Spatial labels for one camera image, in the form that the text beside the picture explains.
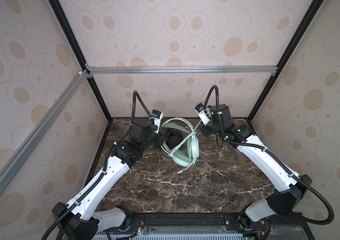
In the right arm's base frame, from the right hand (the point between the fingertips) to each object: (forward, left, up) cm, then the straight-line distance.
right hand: (203, 119), depth 75 cm
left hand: (-7, +18, +3) cm, 19 cm away
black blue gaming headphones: (+9, +15, -25) cm, 31 cm away
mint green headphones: (-19, +10, -1) cm, 21 cm away
